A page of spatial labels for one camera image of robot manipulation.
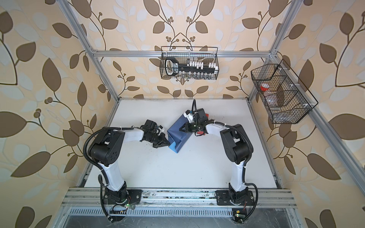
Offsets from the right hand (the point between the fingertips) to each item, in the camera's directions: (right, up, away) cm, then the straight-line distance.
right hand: (180, 130), depth 94 cm
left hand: (-8, -8, -1) cm, 11 cm away
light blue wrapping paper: (-2, -5, -4) cm, 6 cm away
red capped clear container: (+49, +26, -14) cm, 58 cm away
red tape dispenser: (+13, 0, -12) cm, 18 cm away
